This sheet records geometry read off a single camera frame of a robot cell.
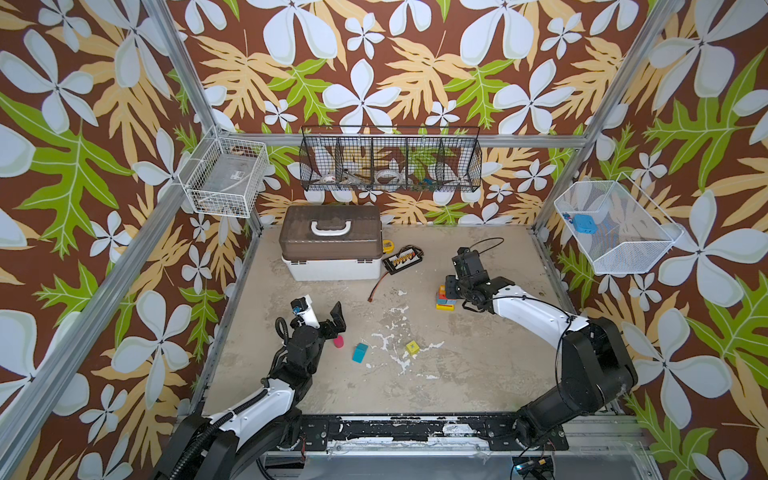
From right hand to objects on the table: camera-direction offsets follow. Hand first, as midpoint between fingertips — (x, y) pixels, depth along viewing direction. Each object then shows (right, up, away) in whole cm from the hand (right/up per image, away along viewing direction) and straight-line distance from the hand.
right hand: (449, 282), depth 92 cm
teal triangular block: (-28, -21, -4) cm, 35 cm away
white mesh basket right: (+45, +16, -10) cm, 49 cm away
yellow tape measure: (-19, +12, +19) cm, 30 cm away
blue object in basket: (+38, +18, -6) cm, 43 cm away
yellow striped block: (0, -9, +4) cm, 10 cm away
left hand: (-38, -5, -7) cm, 39 cm away
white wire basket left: (-67, +31, -6) cm, 74 cm away
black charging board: (-12, +8, +17) cm, 22 cm away
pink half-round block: (-34, -18, -2) cm, 39 cm away
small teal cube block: (-1, -7, +5) cm, 9 cm away
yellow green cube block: (-12, -19, -5) cm, 23 cm away
